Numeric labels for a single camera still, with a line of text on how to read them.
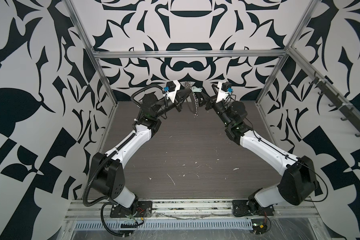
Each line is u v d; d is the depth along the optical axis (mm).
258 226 711
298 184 421
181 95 619
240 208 742
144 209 730
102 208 685
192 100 659
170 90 569
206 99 622
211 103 629
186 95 665
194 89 653
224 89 583
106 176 429
